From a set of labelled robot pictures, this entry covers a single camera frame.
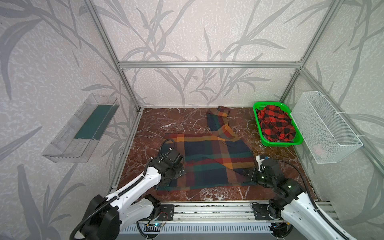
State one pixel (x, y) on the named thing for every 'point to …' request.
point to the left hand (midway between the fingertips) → (179, 170)
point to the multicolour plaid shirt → (220, 159)
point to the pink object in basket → (317, 148)
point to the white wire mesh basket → (328, 137)
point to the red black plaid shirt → (276, 125)
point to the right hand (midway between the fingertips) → (244, 168)
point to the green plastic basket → (298, 138)
